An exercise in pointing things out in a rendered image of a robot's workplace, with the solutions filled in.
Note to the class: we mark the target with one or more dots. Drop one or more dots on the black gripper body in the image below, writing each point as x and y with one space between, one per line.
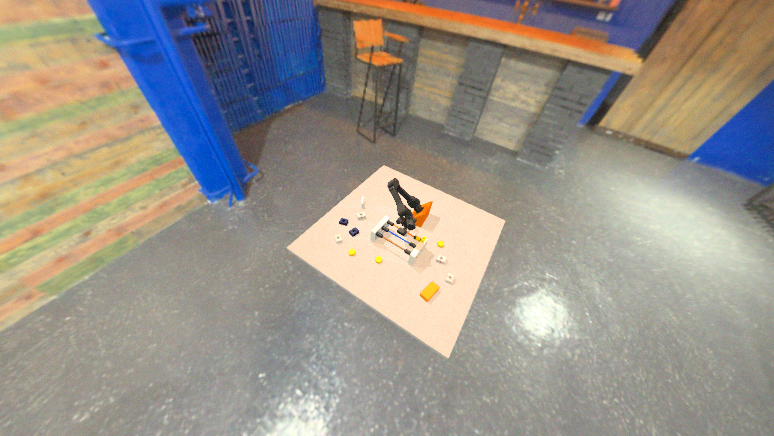
403 231

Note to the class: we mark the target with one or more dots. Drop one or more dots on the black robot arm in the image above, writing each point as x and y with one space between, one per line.
413 202

